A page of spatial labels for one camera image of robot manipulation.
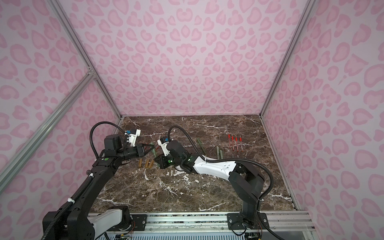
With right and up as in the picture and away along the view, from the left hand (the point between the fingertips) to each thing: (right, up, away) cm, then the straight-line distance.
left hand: (153, 144), depth 77 cm
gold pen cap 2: (-9, -14, +18) cm, 24 cm away
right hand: (+2, -8, 0) cm, 8 cm away
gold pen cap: (-13, -14, +17) cm, 25 cm away
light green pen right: (+39, -9, +20) cm, 44 cm away
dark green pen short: (+1, -4, 0) cm, 4 cm away
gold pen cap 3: (-6, -14, +16) cm, 22 cm away
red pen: (+45, +3, +30) cm, 54 cm away
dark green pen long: (+26, -4, +24) cm, 35 cm away
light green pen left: (+36, -7, +21) cm, 42 cm away
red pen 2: (+50, -1, +27) cm, 57 cm away
